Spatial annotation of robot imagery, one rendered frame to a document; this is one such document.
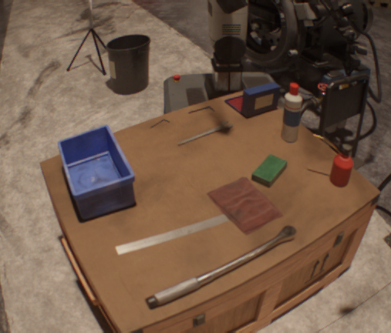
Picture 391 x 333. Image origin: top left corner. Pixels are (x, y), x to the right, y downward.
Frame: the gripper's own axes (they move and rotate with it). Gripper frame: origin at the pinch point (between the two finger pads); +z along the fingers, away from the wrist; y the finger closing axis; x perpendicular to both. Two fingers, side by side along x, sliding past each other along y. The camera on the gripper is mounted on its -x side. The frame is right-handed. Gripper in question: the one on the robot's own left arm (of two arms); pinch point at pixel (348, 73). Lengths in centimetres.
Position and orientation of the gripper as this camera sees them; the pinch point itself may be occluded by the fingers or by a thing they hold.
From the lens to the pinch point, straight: 221.4
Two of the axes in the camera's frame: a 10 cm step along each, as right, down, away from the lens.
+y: 10.0, -0.3, 0.4
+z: 0.0, 7.7, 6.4
